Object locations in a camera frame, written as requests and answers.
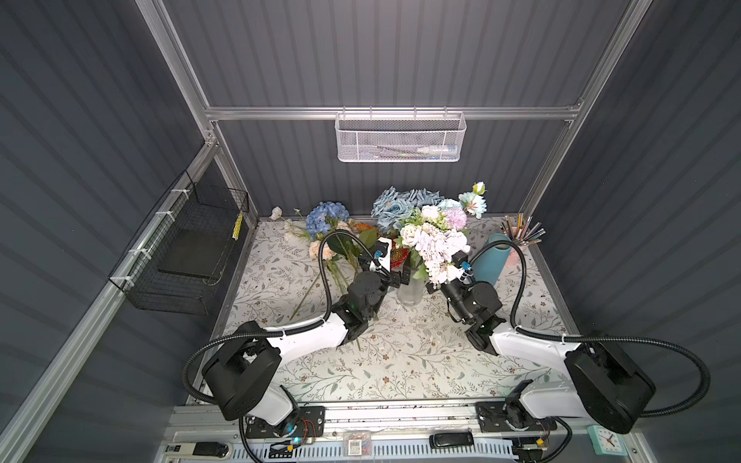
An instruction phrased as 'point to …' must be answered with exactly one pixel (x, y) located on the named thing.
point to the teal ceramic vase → (489, 263)
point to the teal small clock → (606, 443)
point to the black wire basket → (177, 269)
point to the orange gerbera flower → (363, 226)
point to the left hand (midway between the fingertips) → (396, 253)
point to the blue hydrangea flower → (318, 219)
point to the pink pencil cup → (513, 258)
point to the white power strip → (185, 450)
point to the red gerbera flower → (397, 257)
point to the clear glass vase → (411, 294)
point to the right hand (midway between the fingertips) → (433, 253)
